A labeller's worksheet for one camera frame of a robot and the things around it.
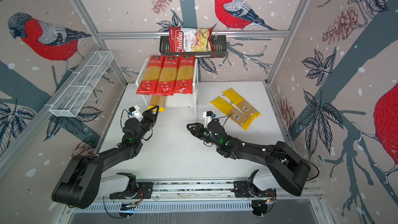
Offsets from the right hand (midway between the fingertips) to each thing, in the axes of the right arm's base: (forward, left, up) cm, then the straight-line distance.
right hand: (185, 130), depth 78 cm
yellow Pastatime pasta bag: (+16, +16, +5) cm, 23 cm away
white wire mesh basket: (+16, +54, +18) cm, 59 cm away
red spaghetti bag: (+14, +17, +21) cm, 31 cm away
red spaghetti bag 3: (+17, 0, +20) cm, 26 cm away
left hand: (+10, +15, +7) cm, 19 cm away
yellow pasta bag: (+22, -27, -14) cm, 38 cm away
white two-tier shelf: (+18, -1, +3) cm, 18 cm away
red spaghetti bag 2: (+13, +8, +21) cm, 26 cm away
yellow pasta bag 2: (+34, -32, -16) cm, 49 cm away
